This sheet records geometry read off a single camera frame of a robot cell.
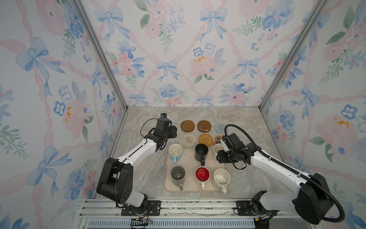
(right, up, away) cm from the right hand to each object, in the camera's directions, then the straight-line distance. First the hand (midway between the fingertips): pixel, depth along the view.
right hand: (219, 157), depth 84 cm
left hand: (-27, +17, +5) cm, 32 cm away
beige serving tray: (-18, -11, +1) cm, 21 cm away
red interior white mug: (-10, -10, 0) cm, 14 cm away
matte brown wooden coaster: (-18, +17, +25) cm, 35 cm away
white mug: (+2, -12, 0) cm, 12 cm away
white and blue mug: (-26, +2, +8) cm, 28 cm away
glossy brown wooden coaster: (-5, +17, +23) cm, 30 cm away
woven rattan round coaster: (-5, +8, +17) cm, 20 cm away
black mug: (-10, 0, +8) cm, 13 cm away
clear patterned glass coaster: (-18, +8, +17) cm, 25 cm away
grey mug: (-24, -10, -3) cm, 26 cm away
